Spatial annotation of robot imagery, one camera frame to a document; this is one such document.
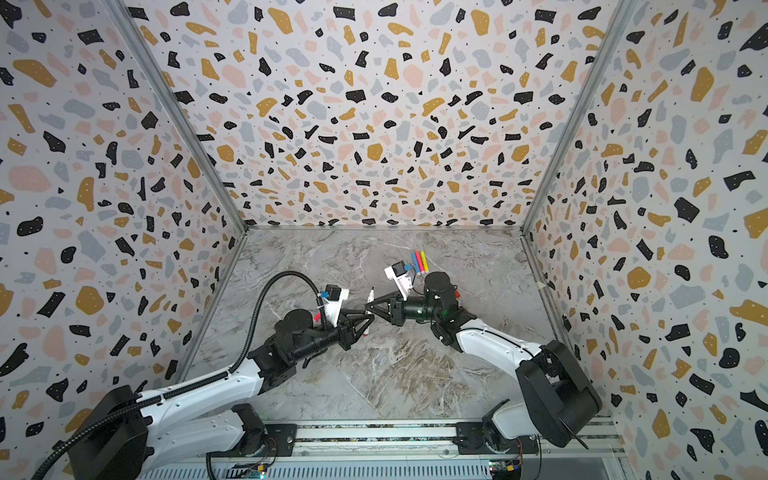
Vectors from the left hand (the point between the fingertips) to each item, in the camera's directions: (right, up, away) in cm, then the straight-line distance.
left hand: (371, 313), depth 73 cm
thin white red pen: (0, +4, +1) cm, 4 cm away
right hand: (-2, +2, 0) cm, 3 cm away
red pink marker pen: (-11, 0, -6) cm, 13 cm away
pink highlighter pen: (+14, +12, +38) cm, 42 cm away
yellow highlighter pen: (+15, +12, +38) cm, 43 cm away
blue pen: (+12, +13, +40) cm, 44 cm away
